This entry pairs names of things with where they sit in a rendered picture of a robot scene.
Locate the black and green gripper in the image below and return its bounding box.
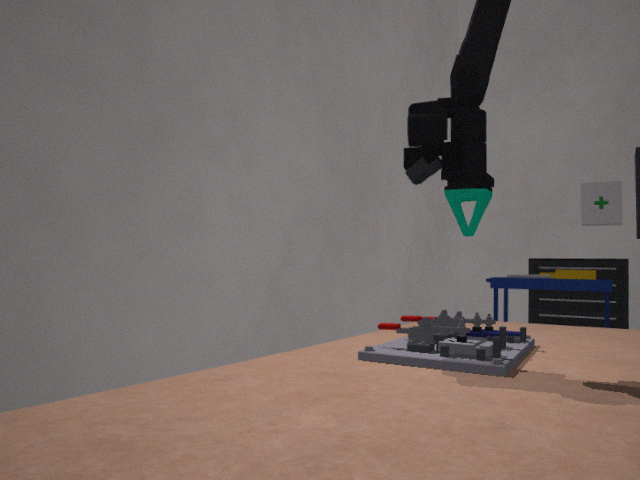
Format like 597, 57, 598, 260
441, 139, 494, 236

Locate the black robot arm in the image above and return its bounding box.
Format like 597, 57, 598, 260
404, 0, 511, 185

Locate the blue rectangular block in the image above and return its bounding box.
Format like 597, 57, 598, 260
466, 330, 499, 343
493, 330, 520, 340

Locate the toggle clamp with red handle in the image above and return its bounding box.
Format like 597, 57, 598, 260
428, 311, 496, 337
401, 310, 484, 344

